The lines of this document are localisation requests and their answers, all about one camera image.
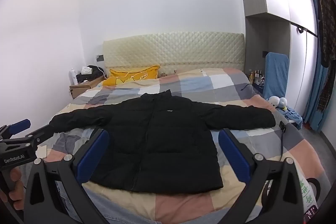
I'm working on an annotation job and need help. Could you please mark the black puffer jacket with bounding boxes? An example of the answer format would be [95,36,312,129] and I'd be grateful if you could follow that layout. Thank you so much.
[50,91,276,194]

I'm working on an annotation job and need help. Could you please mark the person's left hand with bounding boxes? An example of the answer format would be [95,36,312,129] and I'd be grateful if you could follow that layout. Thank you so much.
[0,168,26,204]

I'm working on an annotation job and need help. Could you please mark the wooden nightstand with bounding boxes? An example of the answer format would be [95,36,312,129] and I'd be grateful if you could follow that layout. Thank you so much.
[70,76,105,99]

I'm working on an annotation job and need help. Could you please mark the white bottle on nightstand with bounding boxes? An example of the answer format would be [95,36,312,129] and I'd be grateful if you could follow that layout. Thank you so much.
[70,68,78,85]

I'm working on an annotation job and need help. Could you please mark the white tissue box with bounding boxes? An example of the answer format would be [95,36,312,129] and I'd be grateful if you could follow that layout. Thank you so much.
[81,67,92,75]

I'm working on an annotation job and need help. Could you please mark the white plush toy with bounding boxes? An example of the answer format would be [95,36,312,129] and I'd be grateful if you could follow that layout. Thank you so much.
[268,96,287,110]

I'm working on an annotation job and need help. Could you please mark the yellow pillow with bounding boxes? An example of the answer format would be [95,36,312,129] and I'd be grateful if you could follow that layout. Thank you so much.
[102,65,160,86]

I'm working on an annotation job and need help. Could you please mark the bottles on side shelf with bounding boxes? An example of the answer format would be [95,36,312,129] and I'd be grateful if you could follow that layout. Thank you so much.
[248,70,265,86]

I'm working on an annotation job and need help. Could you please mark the blue covered chair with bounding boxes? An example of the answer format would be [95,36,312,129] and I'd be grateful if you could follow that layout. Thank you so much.
[262,52,289,100]

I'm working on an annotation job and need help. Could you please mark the cream quilted headboard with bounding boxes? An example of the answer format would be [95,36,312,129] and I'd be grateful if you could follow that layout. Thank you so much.
[102,32,245,75]

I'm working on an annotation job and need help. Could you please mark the grey white wardrobe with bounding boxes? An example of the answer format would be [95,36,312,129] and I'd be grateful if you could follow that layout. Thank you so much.
[243,0,316,115]

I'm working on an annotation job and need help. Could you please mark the dark patterned hanging garment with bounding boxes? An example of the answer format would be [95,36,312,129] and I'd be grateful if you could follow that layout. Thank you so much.
[318,0,335,112]

